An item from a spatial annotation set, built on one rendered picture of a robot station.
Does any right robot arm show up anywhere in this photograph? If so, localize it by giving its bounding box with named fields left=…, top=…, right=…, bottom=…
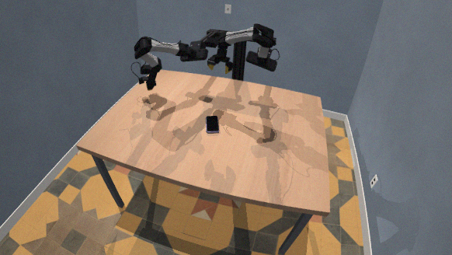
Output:
left=134, top=37, right=206, bottom=76

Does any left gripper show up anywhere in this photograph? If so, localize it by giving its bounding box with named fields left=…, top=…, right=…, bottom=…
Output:
left=207, top=49, right=233, bottom=74

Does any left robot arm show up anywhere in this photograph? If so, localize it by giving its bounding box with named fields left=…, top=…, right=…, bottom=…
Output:
left=206, top=23, right=277, bottom=70

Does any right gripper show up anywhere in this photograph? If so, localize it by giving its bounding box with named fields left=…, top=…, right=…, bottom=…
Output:
left=146, top=73, right=156, bottom=91

